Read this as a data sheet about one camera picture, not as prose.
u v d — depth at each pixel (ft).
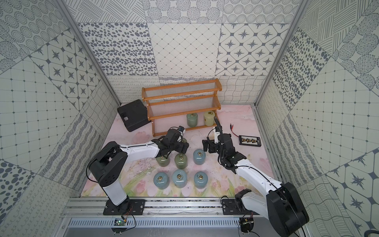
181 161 2.70
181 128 2.74
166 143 2.36
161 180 2.45
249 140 3.22
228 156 2.09
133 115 3.56
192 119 3.35
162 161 2.80
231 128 3.50
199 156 2.75
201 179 2.50
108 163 1.69
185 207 2.49
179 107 3.22
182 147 2.75
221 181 2.75
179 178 2.45
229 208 2.40
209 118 3.31
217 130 2.44
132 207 2.40
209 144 2.29
